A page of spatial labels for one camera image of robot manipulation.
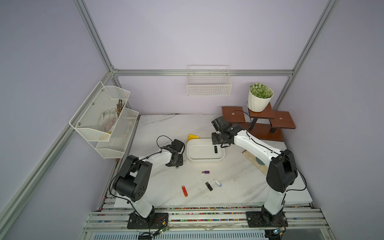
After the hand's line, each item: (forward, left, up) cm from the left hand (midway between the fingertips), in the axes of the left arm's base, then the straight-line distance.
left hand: (176, 163), depth 94 cm
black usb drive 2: (-15, -20, +1) cm, 25 cm away
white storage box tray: (+11, -17, 0) cm, 20 cm away
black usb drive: (+10, -26, 0) cm, 28 cm away
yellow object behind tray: (+21, -10, +1) cm, 23 cm away
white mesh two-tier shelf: (+7, +39, +11) cm, 41 cm away
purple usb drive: (-6, -18, 0) cm, 19 cm away
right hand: (+9, -26, +13) cm, 30 cm away
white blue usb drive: (-12, -25, 0) cm, 28 cm away
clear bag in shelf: (+10, +34, +30) cm, 47 cm away
